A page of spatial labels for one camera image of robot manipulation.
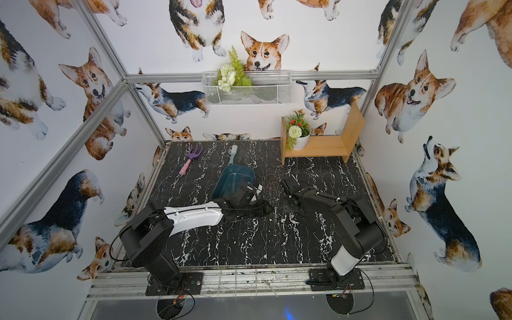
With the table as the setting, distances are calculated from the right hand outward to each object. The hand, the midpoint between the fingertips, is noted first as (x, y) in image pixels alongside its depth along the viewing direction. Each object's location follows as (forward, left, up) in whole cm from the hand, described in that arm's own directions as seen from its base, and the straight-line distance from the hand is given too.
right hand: (294, 203), depth 94 cm
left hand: (-5, +10, +8) cm, 14 cm away
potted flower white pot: (+27, -2, +21) cm, 34 cm away
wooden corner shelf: (+33, -21, +5) cm, 39 cm away
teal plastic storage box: (+15, +32, +1) cm, 35 cm away
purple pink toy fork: (+32, +58, -1) cm, 66 cm away
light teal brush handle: (+34, +33, 0) cm, 48 cm away
